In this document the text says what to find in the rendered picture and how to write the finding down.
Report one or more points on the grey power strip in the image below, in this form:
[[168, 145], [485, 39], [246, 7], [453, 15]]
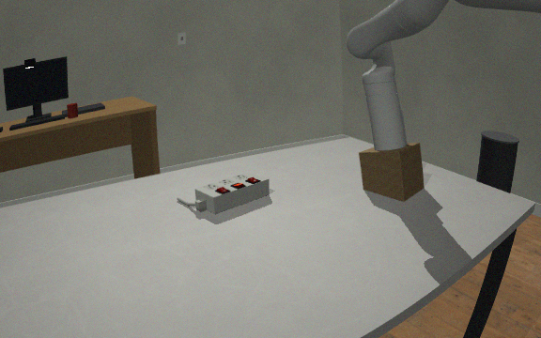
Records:
[[230, 192]]

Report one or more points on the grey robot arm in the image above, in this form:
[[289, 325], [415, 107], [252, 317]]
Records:
[[401, 19]]

